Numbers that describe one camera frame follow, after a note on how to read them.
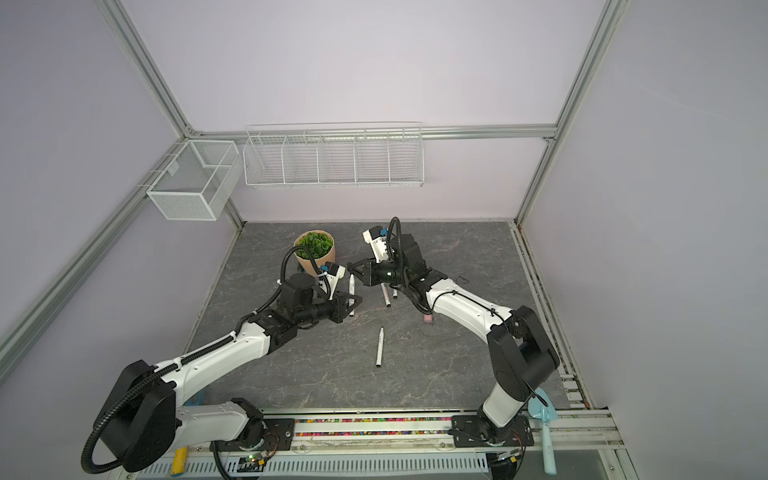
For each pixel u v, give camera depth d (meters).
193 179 0.97
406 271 0.65
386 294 0.99
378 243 0.74
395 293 0.99
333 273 0.73
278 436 0.74
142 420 0.41
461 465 0.71
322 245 0.99
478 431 0.66
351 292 0.79
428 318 0.92
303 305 0.65
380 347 0.87
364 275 0.74
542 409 0.75
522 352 0.45
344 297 0.74
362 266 0.74
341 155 0.99
